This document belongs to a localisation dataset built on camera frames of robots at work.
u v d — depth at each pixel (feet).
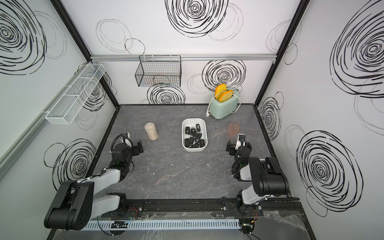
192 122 3.54
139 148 2.71
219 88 3.35
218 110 3.40
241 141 2.53
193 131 3.34
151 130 3.05
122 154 2.22
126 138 2.48
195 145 3.12
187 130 3.40
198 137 3.25
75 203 1.38
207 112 3.56
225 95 3.17
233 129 3.30
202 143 3.16
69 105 2.44
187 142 3.16
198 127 3.44
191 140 3.16
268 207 2.46
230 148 2.72
